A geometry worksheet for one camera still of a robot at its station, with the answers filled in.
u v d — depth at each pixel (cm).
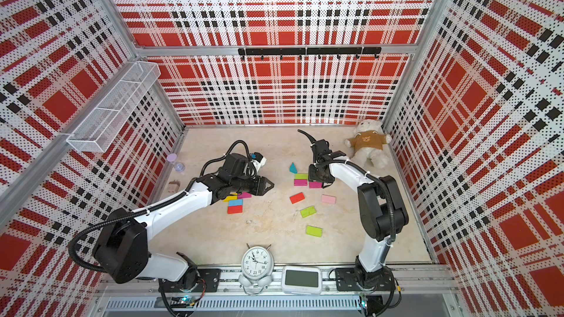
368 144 104
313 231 84
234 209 91
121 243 42
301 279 71
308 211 89
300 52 88
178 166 102
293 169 102
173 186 96
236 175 67
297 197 93
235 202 90
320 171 72
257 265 74
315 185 99
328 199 94
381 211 48
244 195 95
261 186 76
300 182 99
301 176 103
